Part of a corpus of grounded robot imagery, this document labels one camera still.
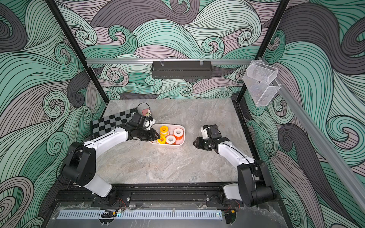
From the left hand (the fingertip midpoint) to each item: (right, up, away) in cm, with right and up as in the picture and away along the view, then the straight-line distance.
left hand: (158, 135), depth 86 cm
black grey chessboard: (-40, +5, +14) cm, 43 cm away
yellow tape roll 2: (+2, +2, +9) cm, 9 cm away
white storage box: (+7, +4, +14) cm, 16 cm away
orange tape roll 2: (+7, -4, +6) cm, 10 cm away
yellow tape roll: (+2, -4, +4) cm, 6 cm away
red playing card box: (-13, +14, +24) cm, 31 cm away
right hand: (+25, -6, +2) cm, 25 cm away
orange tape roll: (+12, 0, +9) cm, 15 cm away
